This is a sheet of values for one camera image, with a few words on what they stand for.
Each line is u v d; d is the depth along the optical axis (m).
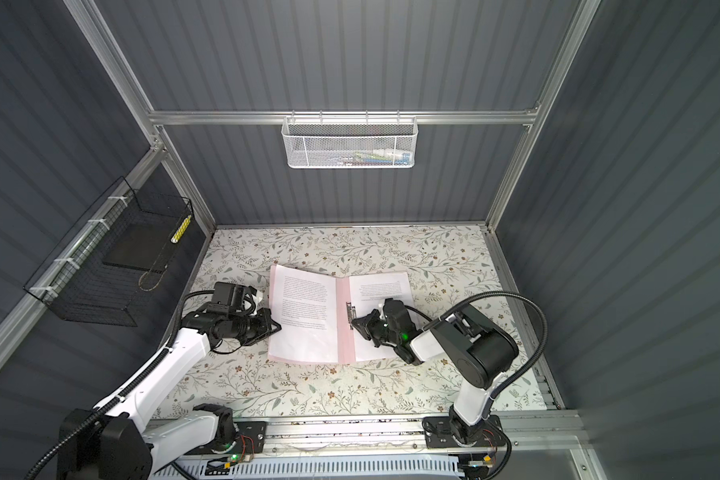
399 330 0.73
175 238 0.80
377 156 0.92
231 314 0.64
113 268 0.73
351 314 0.96
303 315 0.89
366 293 0.99
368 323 0.81
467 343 0.49
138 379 0.45
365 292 1.00
